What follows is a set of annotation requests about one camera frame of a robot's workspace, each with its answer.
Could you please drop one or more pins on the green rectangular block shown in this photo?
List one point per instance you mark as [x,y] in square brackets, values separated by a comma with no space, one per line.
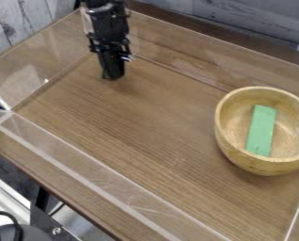
[260,130]

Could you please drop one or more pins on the black metal bracket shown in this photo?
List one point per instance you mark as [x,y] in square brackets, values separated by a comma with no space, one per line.
[47,228]

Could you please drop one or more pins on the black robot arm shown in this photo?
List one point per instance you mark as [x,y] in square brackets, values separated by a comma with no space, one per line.
[108,36]

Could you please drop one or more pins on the clear acrylic tray walls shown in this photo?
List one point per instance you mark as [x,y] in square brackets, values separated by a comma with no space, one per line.
[124,148]

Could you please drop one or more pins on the brown wooden bowl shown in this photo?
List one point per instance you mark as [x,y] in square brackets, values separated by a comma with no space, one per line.
[232,120]

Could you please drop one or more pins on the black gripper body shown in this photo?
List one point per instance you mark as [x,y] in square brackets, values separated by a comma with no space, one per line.
[108,35]

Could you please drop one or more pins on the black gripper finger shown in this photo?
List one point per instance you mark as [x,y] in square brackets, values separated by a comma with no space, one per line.
[104,59]
[117,64]

